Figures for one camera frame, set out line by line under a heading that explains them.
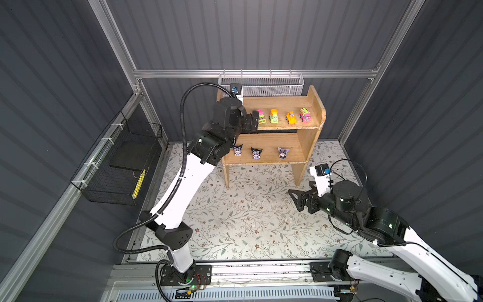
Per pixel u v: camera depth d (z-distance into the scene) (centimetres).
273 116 67
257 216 89
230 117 44
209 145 43
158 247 49
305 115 68
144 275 76
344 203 43
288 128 68
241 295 77
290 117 67
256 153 81
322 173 52
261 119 67
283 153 81
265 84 92
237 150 83
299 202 57
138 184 69
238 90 51
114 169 73
